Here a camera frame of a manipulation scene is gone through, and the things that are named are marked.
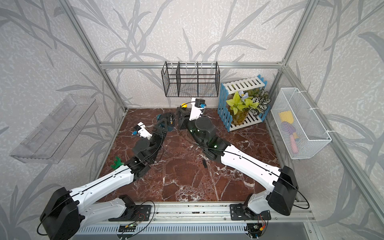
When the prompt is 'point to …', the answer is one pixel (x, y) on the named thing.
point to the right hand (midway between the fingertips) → (178, 108)
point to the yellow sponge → (286, 116)
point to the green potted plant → (251, 100)
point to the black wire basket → (191, 79)
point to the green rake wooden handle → (117, 163)
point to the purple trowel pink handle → (287, 127)
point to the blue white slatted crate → (232, 87)
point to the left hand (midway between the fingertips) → (168, 121)
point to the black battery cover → (204, 163)
